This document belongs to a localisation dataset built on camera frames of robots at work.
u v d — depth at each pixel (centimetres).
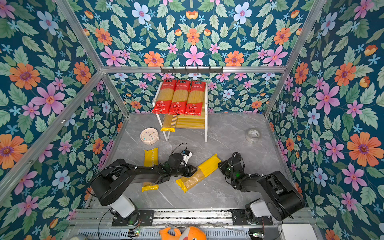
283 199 45
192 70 92
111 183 46
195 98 79
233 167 70
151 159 93
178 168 75
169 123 91
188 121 93
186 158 82
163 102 77
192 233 63
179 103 77
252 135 105
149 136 104
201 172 87
